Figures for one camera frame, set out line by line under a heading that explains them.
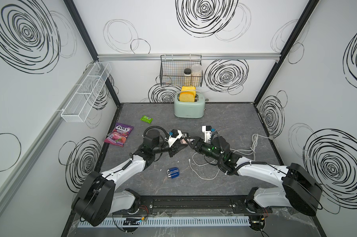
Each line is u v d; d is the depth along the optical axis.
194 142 0.68
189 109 1.08
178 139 0.68
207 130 0.72
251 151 0.91
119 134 0.99
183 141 0.74
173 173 0.82
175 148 0.70
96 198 0.41
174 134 0.66
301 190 0.42
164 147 0.66
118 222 0.70
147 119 1.08
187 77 0.85
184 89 1.02
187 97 0.96
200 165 0.87
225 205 0.75
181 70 0.88
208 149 0.67
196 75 0.85
